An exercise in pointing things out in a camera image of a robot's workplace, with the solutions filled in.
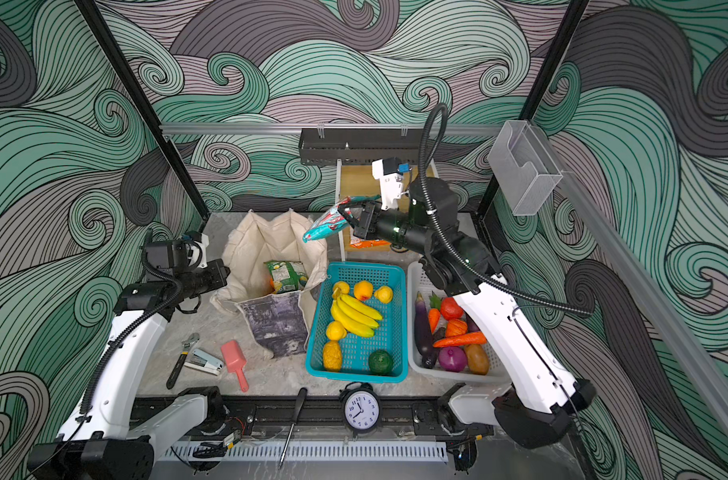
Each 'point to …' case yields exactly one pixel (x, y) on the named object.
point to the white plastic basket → (419, 280)
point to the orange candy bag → (358, 243)
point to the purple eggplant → (422, 333)
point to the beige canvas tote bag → (281, 323)
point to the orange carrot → (462, 339)
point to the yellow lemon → (335, 331)
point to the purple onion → (452, 358)
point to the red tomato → (450, 309)
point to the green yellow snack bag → (287, 276)
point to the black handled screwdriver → (299, 406)
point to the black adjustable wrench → (182, 359)
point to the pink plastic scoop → (235, 361)
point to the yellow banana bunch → (354, 315)
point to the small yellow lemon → (384, 294)
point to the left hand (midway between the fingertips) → (229, 266)
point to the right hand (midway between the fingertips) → (341, 209)
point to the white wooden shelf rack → (356, 181)
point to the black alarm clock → (361, 407)
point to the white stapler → (203, 361)
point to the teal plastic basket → (382, 358)
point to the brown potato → (477, 358)
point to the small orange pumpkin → (456, 327)
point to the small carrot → (434, 311)
